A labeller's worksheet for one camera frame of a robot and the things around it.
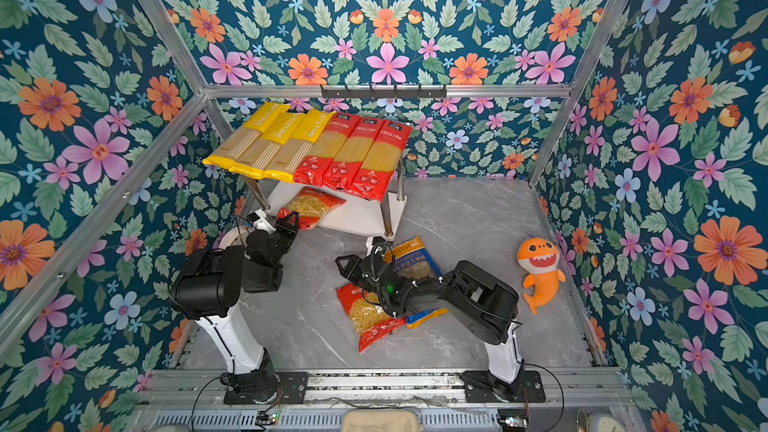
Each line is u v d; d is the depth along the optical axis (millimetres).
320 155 751
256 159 751
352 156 750
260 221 861
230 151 766
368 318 820
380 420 664
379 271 665
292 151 766
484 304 505
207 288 507
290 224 913
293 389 734
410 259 929
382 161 734
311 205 973
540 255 883
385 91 924
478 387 720
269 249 769
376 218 989
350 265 780
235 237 887
